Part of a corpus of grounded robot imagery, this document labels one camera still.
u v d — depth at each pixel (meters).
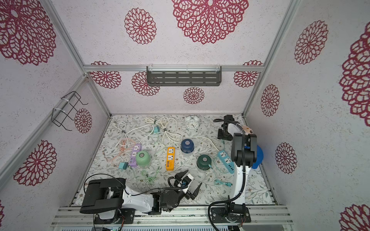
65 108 0.78
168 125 1.12
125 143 1.02
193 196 0.67
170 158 0.92
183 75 0.95
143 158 0.84
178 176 0.70
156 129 1.09
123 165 0.90
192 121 1.05
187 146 0.90
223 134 0.92
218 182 0.85
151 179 0.87
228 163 0.90
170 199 0.56
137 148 0.97
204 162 0.83
